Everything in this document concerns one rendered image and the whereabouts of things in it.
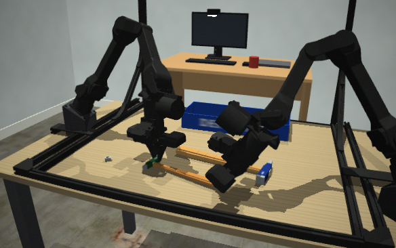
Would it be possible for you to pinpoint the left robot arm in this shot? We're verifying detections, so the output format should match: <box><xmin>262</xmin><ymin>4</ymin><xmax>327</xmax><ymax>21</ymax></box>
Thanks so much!
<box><xmin>207</xmin><ymin>30</ymin><xmax>396</xmax><ymax>185</ymax></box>

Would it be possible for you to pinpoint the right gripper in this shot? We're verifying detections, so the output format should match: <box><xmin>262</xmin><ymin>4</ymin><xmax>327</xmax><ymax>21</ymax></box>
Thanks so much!
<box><xmin>127</xmin><ymin>114</ymin><xmax>186</xmax><ymax>161</ymax></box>

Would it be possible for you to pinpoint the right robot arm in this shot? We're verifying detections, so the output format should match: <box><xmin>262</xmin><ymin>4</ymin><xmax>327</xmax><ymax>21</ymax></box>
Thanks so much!
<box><xmin>69</xmin><ymin>16</ymin><xmax>185</xmax><ymax>144</ymax></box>

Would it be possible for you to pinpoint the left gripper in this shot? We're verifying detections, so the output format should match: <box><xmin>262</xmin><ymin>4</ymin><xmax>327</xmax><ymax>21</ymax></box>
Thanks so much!
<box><xmin>205</xmin><ymin>141</ymin><xmax>260</xmax><ymax>193</ymax></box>

